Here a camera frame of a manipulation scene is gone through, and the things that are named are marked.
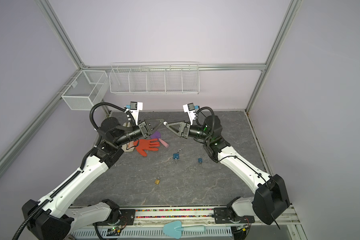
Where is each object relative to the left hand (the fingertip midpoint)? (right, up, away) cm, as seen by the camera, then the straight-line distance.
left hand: (164, 123), depth 60 cm
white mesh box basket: (-58, +25, +43) cm, 77 cm away
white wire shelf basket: (+4, +33, +44) cm, 55 cm away
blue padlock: (+2, -21, +35) cm, 41 cm away
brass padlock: (-8, -33, +26) cm, 43 cm away
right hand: (+1, -2, +3) cm, 3 cm away
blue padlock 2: (+18, -23, +34) cm, 45 cm away
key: (+2, -23, +34) cm, 41 cm away
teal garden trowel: (+3, -50, +10) cm, 51 cm away
